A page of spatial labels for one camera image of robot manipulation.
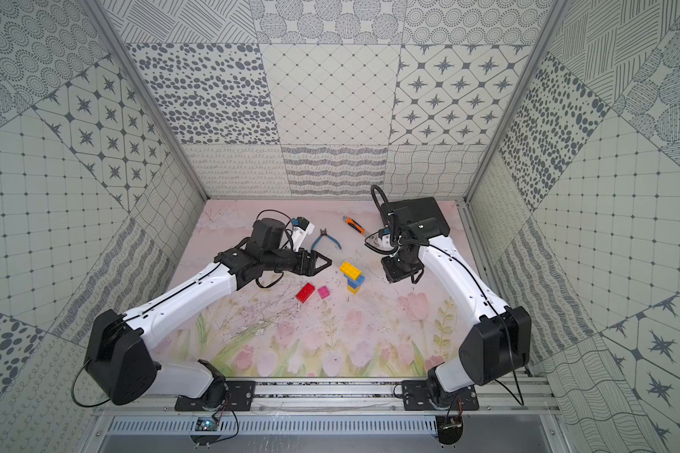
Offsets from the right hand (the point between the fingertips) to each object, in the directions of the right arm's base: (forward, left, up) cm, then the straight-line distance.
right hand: (398, 278), depth 79 cm
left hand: (0, +19, +7) cm, 20 cm away
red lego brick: (+3, +29, -15) cm, 33 cm away
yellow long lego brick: (+5, +14, -5) cm, 15 cm away
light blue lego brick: (+3, +12, -9) cm, 16 cm away
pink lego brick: (+3, +23, -15) cm, 27 cm away
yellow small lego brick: (+4, +13, -15) cm, 20 cm away
